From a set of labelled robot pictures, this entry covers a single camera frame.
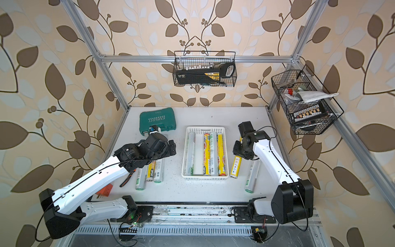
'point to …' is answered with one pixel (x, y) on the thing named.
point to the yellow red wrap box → (221, 161)
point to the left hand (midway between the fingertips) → (169, 147)
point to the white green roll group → (214, 153)
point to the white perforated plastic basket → (199, 131)
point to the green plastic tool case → (164, 118)
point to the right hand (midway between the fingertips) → (238, 153)
